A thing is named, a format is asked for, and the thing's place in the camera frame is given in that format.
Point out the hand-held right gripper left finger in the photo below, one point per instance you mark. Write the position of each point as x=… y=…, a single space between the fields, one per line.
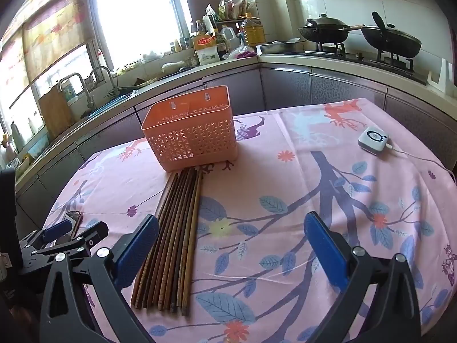
x=137 y=250

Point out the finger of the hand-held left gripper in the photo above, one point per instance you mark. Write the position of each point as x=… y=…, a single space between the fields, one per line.
x=55 y=230
x=89 y=234

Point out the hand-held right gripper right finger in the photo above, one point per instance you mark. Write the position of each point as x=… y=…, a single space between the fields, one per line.
x=326 y=250

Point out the group of brown wooden chopsticks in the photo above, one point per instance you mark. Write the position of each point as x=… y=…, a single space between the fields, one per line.
x=178 y=239

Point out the orange plastic utensil basket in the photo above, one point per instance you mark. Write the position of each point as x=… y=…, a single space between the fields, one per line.
x=192 y=143

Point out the black smartphone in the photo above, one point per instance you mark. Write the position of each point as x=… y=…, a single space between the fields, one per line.
x=75 y=217

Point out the pink floral tablecloth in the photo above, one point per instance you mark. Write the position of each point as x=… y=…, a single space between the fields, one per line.
x=267 y=185

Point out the wooden cutting board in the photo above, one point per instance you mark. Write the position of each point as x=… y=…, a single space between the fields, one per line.
x=55 y=114

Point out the small white square device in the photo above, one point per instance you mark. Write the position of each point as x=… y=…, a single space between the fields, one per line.
x=373 y=137

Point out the kitchen sink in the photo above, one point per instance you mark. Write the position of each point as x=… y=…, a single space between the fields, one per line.
x=114 y=105

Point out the metal faucet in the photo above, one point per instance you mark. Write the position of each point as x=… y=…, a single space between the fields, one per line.
x=84 y=85
x=107 y=75

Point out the white detergent bottle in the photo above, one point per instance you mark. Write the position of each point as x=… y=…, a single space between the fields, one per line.
x=101 y=59

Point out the kitchen counter cabinets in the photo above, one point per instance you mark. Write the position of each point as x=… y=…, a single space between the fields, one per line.
x=285 y=85

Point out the printed window blind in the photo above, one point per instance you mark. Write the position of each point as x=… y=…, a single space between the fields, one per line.
x=53 y=28

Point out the white bowl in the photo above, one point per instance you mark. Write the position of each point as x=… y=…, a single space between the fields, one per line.
x=173 y=67

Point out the gas stove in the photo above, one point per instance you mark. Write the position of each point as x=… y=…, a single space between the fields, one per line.
x=357 y=57

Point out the white knife rack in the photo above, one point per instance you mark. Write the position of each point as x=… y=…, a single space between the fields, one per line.
x=442 y=77

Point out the metal tray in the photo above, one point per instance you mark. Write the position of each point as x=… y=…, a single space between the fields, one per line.
x=278 y=47

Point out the orange and white carton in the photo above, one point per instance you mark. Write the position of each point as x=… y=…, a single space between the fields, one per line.
x=206 y=51

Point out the clear plastic bag with purple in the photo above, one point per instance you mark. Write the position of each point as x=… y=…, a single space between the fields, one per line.
x=242 y=53

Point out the white plastic jug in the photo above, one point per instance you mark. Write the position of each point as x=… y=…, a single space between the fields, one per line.
x=228 y=37

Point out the yellow cooking oil bottle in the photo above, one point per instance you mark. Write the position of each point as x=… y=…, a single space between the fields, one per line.
x=252 y=30

